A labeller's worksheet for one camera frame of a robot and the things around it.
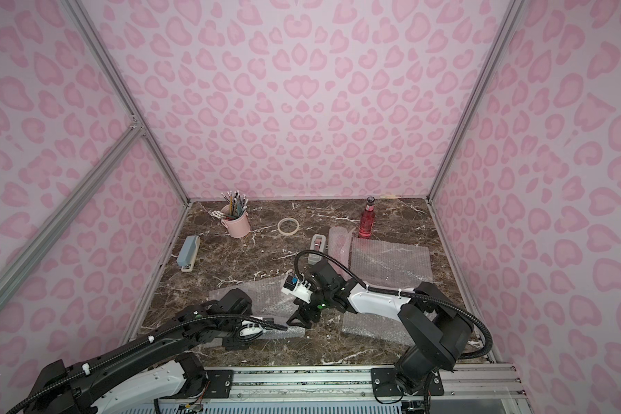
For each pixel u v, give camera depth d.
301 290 0.73
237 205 1.01
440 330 0.44
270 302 0.88
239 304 0.63
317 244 1.00
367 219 1.01
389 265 0.98
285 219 1.13
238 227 1.03
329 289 0.68
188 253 0.97
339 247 0.97
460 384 0.74
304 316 0.72
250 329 0.68
